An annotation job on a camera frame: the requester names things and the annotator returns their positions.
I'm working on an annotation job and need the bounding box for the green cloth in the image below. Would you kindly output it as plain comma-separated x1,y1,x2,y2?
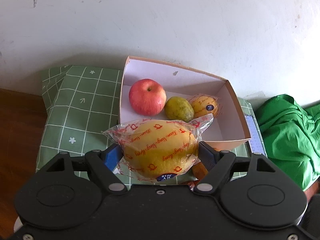
255,94,319,191

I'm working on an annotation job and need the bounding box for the green yellow pear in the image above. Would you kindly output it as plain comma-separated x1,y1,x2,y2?
164,96,194,122

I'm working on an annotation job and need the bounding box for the brown cardboard box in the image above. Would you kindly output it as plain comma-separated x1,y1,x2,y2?
119,56,251,150

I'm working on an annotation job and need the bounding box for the small orange tangerine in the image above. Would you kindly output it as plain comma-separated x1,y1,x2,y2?
191,162,208,180

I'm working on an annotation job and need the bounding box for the smartphone with lit screen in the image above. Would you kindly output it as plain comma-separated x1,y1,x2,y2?
245,115,266,156

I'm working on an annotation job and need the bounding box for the yellow lemon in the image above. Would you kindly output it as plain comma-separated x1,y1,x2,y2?
188,94,219,119
103,113,214,182

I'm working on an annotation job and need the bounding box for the red apple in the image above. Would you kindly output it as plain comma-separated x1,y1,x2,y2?
129,79,167,116

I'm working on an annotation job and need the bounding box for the right red date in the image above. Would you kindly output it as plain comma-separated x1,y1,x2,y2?
183,180,196,191

